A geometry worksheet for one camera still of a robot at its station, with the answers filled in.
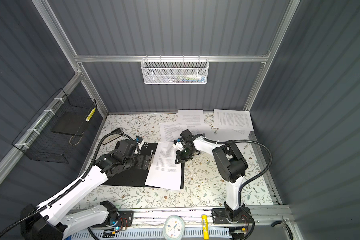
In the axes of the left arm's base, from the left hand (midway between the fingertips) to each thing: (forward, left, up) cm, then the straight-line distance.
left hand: (142, 156), depth 79 cm
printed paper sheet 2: (-3, -11, -15) cm, 19 cm away
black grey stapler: (+25, +27, -14) cm, 39 cm away
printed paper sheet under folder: (+28, -14, -15) cm, 35 cm away
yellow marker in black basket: (+21, +28, +13) cm, 37 cm away
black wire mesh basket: (+15, +40, +14) cm, 45 cm away
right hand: (+1, -19, -13) cm, 23 cm away
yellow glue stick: (-30, -31, -13) cm, 45 cm away
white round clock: (-31, -16, -12) cm, 37 cm away
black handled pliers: (-32, -70, -14) cm, 78 cm away
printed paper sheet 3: (+24, -65, -15) cm, 71 cm away
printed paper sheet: (+37, -64, -13) cm, 75 cm away
